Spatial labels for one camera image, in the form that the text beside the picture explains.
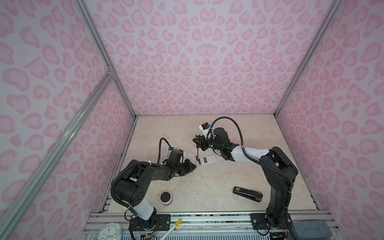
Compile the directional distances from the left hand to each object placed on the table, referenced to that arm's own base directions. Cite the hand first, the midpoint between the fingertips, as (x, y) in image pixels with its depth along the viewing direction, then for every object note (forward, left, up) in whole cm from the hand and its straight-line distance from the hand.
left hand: (197, 165), depth 91 cm
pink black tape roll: (-19, +16, +3) cm, 25 cm away
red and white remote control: (+3, -6, 0) cm, 7 cm away
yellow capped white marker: (-32, +13, -1) cm, 35 cm away
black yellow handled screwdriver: (+11, -1, +16) cm, 19 cm away
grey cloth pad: (-34, -52, +2) cm, 62 cm away
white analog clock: (-32, +40, +1) cm, 52 cm away
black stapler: (-18, -29, 0) cm, 34 cm away
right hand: (+11, 0, +13) cm, 17 cm away
